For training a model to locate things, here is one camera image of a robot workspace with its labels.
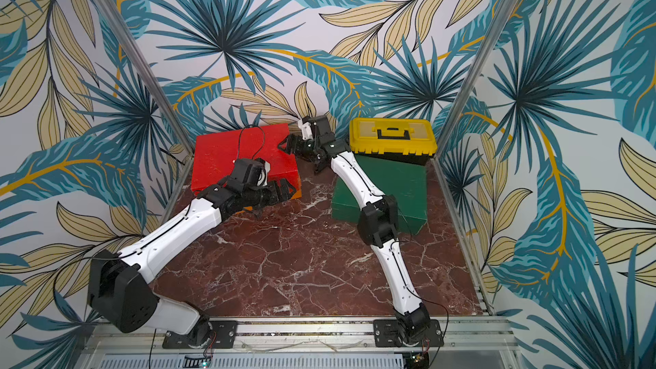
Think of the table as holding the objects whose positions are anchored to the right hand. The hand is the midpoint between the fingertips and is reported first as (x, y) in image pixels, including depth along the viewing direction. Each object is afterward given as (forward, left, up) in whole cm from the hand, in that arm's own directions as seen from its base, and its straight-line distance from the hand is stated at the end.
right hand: (286, 147), depth 91 cm
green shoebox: (-6, -45, -14) cm, 47 cm away
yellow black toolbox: (+9, -49, -6) cm, 50 cm away
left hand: (-20, -1, -3) cm, 20 cm away
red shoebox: (-3, +23, +1) cm, 24 cm away
